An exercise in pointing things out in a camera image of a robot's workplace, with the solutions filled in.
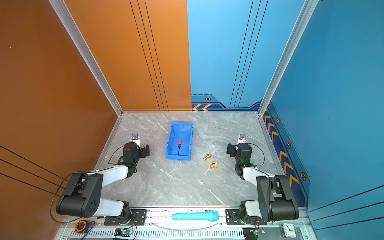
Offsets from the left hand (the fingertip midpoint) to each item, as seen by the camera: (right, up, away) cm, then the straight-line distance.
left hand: (139, 143), depth 93 cm
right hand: (+61, 0, -1) cm, 61 cm away
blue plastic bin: (+27, +7, +15) cm, 32 cm away
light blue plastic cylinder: (+43, -32, -22) cm, 58 cm away
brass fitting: (+43, -8, +1) cm, 44 cm away
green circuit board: (+1, -40, -22) cm, 45 cm away
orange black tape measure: (-18, -35, -25) cm, 47 cm away
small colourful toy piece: (+46, -13, -4) cm, 48 cm away
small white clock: (+78, -37, -25) cm, 90 cm away
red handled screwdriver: (+24, -1, +8) cm, 25 cm away
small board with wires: (+62, -40, -23) cm, 78 cm away
